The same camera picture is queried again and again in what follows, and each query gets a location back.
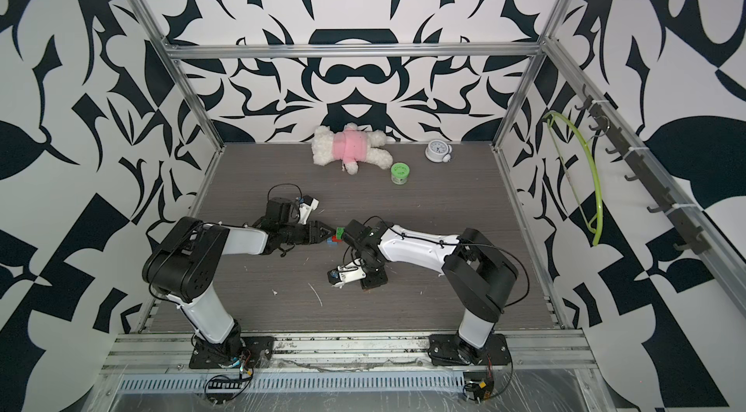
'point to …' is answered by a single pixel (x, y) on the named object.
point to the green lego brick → (339, 232)
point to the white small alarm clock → (438, 151)
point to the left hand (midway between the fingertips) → (329, 228)
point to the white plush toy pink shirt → (349, 147)
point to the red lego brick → (334, 239)
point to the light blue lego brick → (329, 241)
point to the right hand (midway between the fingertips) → (364, 269)
